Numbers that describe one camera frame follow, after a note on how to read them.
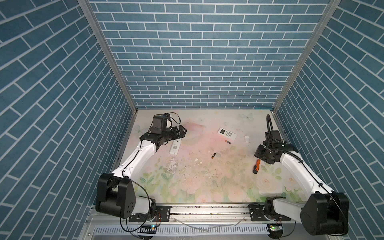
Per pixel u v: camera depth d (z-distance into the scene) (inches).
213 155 37.7
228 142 40.1
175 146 38.1
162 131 25.7
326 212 15.7
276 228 29.0
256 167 34.4
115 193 16.1
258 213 29.0
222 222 28.6
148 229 28.4
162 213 29.2
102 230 27.8
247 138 41.0
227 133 41.3
